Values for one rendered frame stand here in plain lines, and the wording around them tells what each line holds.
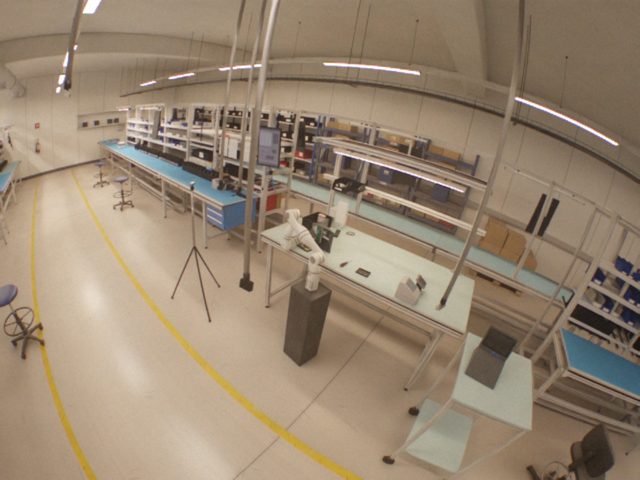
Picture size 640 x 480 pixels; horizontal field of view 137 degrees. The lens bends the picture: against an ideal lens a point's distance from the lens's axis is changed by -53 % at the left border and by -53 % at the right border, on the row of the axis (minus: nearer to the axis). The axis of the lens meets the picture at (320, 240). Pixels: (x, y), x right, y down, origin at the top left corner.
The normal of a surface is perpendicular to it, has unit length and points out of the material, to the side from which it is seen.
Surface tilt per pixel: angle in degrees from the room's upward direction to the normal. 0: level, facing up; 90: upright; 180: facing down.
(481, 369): 24
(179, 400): 0
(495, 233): 90
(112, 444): 0
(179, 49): 90
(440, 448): 0
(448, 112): 90
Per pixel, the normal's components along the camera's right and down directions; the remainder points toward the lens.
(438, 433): 0.16, -0.88
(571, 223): -0.56, 0.29
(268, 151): -0.19, 0.58
